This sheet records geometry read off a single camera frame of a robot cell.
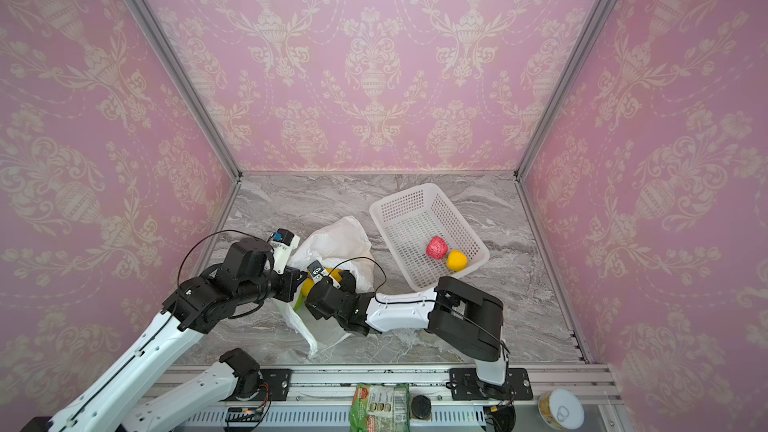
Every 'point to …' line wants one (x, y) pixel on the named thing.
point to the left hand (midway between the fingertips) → (308, 277)
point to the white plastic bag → (342, 244)
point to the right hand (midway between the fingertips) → (326, 285)
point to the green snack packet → (381, 408)
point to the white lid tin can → (561, 409)
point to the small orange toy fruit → (457, 261)
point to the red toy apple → (437, 248)
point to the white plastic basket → (427, 236)
